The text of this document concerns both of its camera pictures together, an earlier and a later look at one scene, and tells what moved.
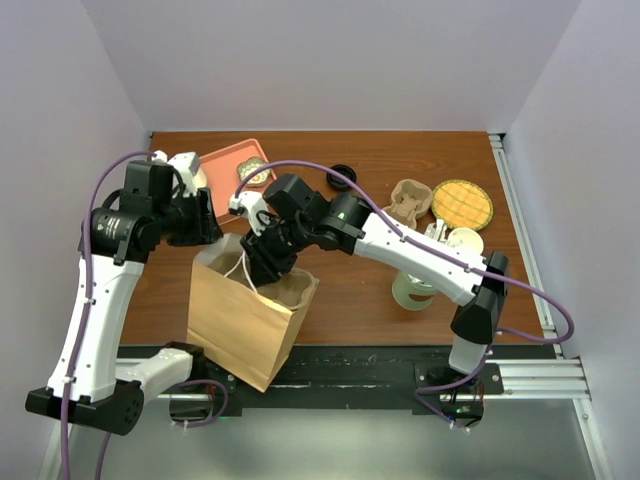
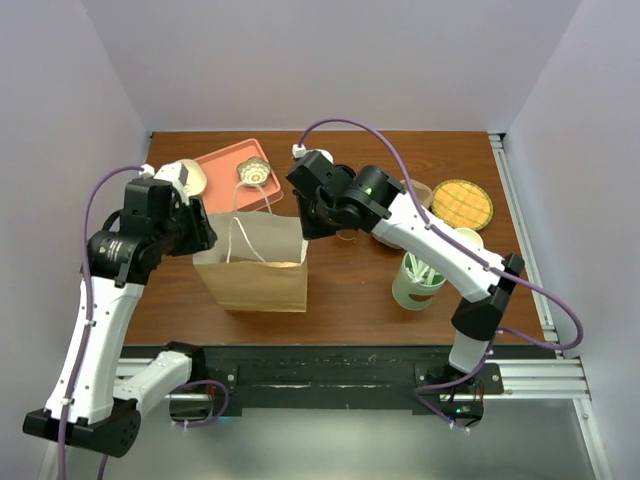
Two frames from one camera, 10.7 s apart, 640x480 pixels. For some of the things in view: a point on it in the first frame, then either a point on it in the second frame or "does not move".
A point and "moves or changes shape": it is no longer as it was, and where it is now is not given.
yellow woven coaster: [462, 204] does not move
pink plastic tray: [220, 167] does not move
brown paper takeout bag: [251, 330] moves or changes shape
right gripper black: [265, 264] -> [311, 229]
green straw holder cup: [411, 292] does not move
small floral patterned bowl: [244, 168] does not move
